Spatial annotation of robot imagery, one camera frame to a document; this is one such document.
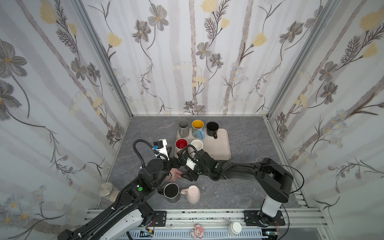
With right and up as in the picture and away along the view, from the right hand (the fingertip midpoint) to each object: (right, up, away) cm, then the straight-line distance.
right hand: (179, 167), depth 81 cm
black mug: (-3, -11, -7) cm, 13 cm away
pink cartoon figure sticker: (+10, -26, -13) cm, 31 cm away
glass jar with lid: (-32, -8, -12) cm, 35 cm away
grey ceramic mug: (+1, +22, +18) cm, 29 cm away
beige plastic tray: (+26, +9, +21) cm, 34 cm away
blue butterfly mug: (+11, +21, +18) cm, 30 cm away
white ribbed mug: (+11, +11, +18) cm, 24 cm away
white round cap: (+26, -22, -17) cm, 38 cm away
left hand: (+1, +14, -12) cm, 18 cm away
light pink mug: (+8, -11, -8) cm, 16 cm away
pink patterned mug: (-2, -3, -1) cm, 4 cm away
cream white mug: (-1, +11, +17) cm, 20 cm away
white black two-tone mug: (+21, +21, +20) cm, 36 cm away
